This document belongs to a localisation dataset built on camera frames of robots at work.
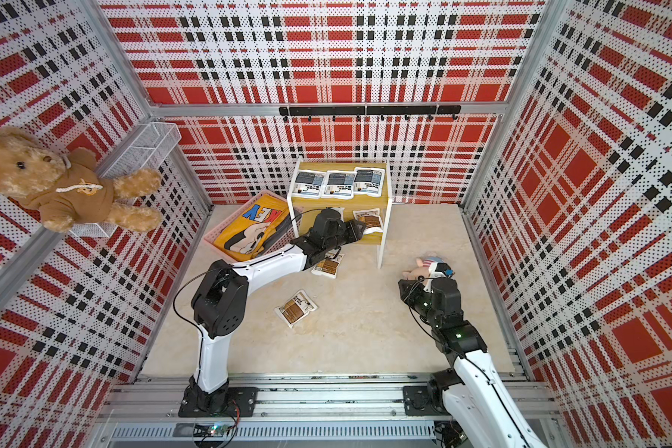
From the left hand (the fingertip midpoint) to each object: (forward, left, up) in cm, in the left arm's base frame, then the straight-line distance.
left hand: (366, 225), depth 91 cm
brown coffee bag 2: (-22, +23, -15) cm, 36 cm away
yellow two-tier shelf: (0, +6, +9) cm, 11 cm away
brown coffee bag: (-7, +13, -15) cm, 21 cm away
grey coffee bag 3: (+2, +8, +16) cm, 18 cm away
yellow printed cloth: (+6, +44, -11) cm, 45 cm away
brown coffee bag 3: (+3, -2, 0) cm, 4 cm away
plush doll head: (-10, -19, -13) cm, 25 cm away
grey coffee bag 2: (+2, +17, +16) cm, 24 cm away
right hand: (-21, -10, -1) cm, 23 cm away
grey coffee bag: (+3, 0, +16) cm, 16 cm away
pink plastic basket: (+3, +29, -9) cm, 30 cm away
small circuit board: (-54, +40, -16) cm, 69 cm away
